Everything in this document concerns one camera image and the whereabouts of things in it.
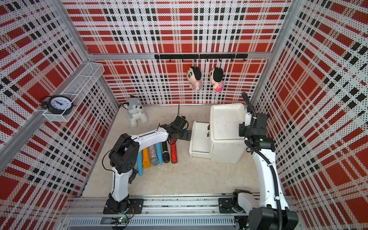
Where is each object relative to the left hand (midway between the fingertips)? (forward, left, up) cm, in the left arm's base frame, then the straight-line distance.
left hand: (187, 134), depth 96 cm
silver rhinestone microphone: (-17, +20, -2) cm, 27 cm away
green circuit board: (-48, +33, -4) cm, 58 cm away
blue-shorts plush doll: (+26, -5, +28) cm, 39 cm away
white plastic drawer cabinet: (-18, -21, +16) cm, 32 cm away
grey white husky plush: (+14, +36, +11) cm, 40 cm away
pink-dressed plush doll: (+30, -20, +25) cm, 44 cm away
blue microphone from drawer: (-10, +18, -3) cm, 21 cm away
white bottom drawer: (-5, -9, -7) cm, 13 cm away
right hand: (-7, -33, +20) cm, 40 cm away
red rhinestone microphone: (-11, +9, -4) cm, 15 cm away
